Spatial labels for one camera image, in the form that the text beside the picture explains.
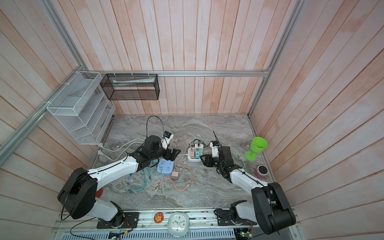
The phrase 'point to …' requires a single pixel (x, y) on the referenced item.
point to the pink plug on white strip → (192, 154)
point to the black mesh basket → (131, 86)
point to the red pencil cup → (99, 192)
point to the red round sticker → (158, 217)
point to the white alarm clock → (178, 224)
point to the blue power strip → (165, 166)
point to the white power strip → (199, 147)
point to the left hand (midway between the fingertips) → (174, 150)
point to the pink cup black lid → (261, 171)
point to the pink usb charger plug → (174, 175)
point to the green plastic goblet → (257, 145)
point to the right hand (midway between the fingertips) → (204, 156)
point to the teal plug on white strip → (197, 154)
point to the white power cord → (101, 152)
